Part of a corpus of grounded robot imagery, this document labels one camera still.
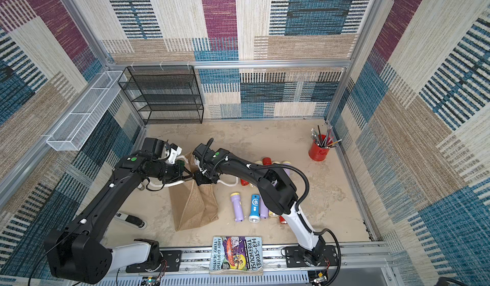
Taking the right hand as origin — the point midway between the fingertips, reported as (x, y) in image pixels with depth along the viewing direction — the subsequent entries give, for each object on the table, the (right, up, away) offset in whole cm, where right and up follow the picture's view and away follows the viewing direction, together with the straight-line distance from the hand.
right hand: (203, 187), depth 87 cm
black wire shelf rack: (-27, +46, +23) cm, 59 cm away
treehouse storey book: (+16, -22, -14) cm, 30 cm away
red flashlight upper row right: (+29, +10, +12) cm, 33 cm away
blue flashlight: (+23, -10, -5) cm, 25 cm away
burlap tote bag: (-1, -3, -14) cm, 15 cm away
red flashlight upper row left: (+18, +1, +5) cm, 19 cm away
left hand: (-2, +7, -9) cm, 12 cm away
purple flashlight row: (+14, -4, 0) cm, 15 cm away
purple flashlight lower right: (+30, -11, -3) cm, 32 cm away
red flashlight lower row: (+34, -12, -6) cm, 37 cm away
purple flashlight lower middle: (+26, -9, -4) cm, 28 cm away
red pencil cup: (+54, +17, +7) cm, 57 cm away
